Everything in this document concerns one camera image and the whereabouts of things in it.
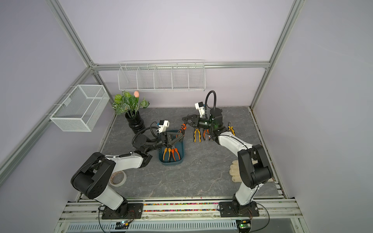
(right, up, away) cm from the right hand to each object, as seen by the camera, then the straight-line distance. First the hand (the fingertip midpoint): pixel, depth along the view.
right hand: (182, 119), depth 79 cm
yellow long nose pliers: (-12, -21, +14) cm, 28 cm away
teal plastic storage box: (-3, -18, +17) cm, 25 cm away
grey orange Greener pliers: (+15, -9, +26) cm, 31 cm away
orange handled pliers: (-5, -20, +15) cm, 25 cm away
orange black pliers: (+1, -4, -3) cm, 5 cm away
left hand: (+1, -9, -8) cm, 12 cm away
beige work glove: (+31, -31, +7) cm, 45 cm away
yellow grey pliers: (+7, -13, +22) cm, 27 cm away
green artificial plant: (-33, +10, +10) cm, 35 cm away
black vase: (-32, -1, +17) cm, 37 cm away
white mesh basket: (-59, +5, +4) cm, 60 cm away
